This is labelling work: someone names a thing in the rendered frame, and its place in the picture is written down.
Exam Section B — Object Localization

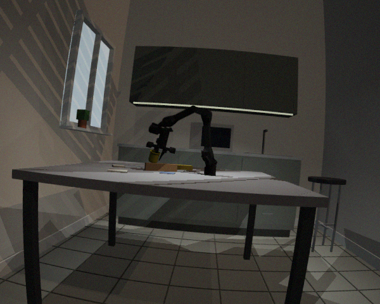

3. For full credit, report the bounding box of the yellow rectangular block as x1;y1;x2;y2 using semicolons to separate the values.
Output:
177;165;193;170

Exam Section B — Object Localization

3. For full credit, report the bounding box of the brown rectangular bar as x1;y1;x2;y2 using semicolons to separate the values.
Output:
144;163;177;172

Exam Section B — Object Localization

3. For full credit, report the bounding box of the yellow cup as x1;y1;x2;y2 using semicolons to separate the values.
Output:
149;150;160;163

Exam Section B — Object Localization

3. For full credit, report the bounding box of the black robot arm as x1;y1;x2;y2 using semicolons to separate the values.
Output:
149;106;217;176

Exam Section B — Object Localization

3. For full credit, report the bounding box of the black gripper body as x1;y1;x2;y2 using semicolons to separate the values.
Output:
146;136;175;154

